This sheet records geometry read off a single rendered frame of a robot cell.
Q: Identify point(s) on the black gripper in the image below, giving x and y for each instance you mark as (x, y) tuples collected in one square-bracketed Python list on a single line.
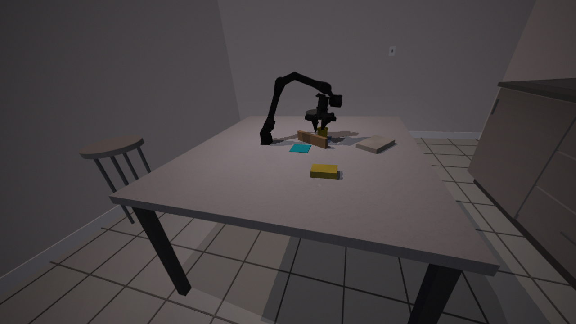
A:
[(314, 119)]

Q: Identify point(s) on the olive yellow rectangular block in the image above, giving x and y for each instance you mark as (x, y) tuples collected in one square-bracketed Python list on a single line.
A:
[(324, 171)]

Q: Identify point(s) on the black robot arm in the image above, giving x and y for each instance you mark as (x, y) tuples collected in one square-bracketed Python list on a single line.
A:
[(321, 86)]

